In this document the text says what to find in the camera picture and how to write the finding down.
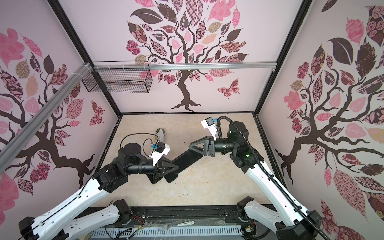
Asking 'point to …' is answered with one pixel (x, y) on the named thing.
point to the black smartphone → (183, 161)
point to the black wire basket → (129, 76)
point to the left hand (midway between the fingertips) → (176, 169)
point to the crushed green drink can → (160, 133)
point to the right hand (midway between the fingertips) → (192, 146)
